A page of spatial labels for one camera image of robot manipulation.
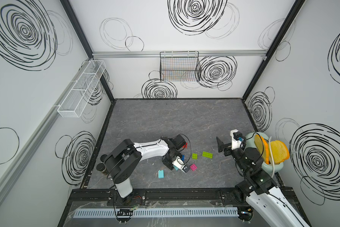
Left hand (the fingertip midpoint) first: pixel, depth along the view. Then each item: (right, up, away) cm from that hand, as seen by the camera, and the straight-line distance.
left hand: (175, 160), depth 87 cm
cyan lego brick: (-8, -6, -6) cm, 12 cm away
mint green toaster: (+42, +13, -9) cm, 45 cm away
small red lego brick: (+6, +10, -3) cm, 12 cm away
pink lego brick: (+11, -3, -5) cm, 12 cm away
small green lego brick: (+12, +3, 0) cm, 12 cm away
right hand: (+27, +17, -14) cm, 35 cm away
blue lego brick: (+4, +4, -7) cm, 9 cm away
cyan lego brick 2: (0, 0, -11) cm, 11 cm away
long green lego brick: (+21, +3, +2) cm, 21 cm away
